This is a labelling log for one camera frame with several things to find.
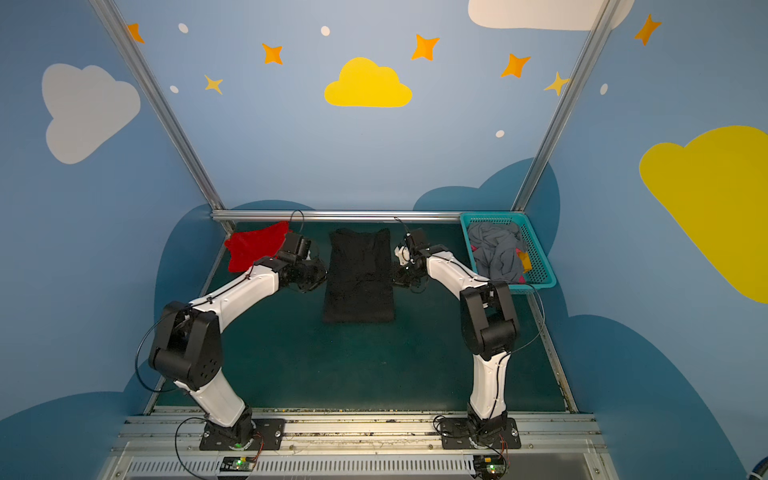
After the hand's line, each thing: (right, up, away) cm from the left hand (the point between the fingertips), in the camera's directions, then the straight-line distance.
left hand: (336, 274), depth 92 cm
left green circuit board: (-20, -45, -21) cm, 53 cm away
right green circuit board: (+41, -46, -20) cm, 65 cm away
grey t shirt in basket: (+55, +9, +13) cm, 57 cm away
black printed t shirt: (+6, -4, +10) cm, 13 cm away
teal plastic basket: (+68, -1, +7) cm, 69 cm away
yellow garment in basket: (+65, +4, +13) cm, 67 cm away
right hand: (+17, -2, +4) cm, 18 cm away
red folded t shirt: (-38, +9, +23) cm, 45 cm away
